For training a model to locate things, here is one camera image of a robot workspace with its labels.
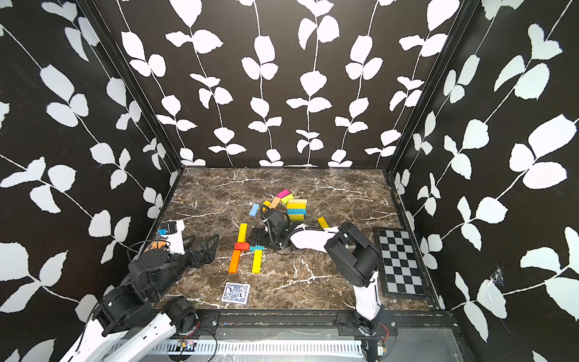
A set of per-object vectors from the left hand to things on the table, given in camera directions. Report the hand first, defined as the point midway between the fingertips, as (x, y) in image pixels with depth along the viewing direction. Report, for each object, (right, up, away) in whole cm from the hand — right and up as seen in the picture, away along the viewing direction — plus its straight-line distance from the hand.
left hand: (209, 234), depth 67 cm
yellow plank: (+11, -16, +18) cm, 27 cm away
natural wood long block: (+27, +8, +39) cm, 48 cm away
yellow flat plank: (+39, -1, +31) cm, 49 cm away
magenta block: (+21, +12, +42) cm, 49 cm away
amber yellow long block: (+27, +6, +37) cm, 46 cm away
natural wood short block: (+16, +7, +38) cm, 42 cm away
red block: (+4, -10, +23) cm, 26 cm away
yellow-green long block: (+27, 0, +35) cm, 44 cm away
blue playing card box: (+5, -24, +12) cm, 27 cm away
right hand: (+9, -7, +20) cm, 23 cm away
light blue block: (+7, +3, +34) cm, 34 cm away
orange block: (+2, -15, +21) cm, 26 cm away
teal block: (+13, -8, +13) cm, 20 cm away
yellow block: (+3, -6, +27) cm, 28 cm away
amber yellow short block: (+13, +7, +38) cm, 41 cm away
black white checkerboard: (+67, -17, +16) cm, 71 cm away
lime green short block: (+22, +9, +39) cm, 45 cm away
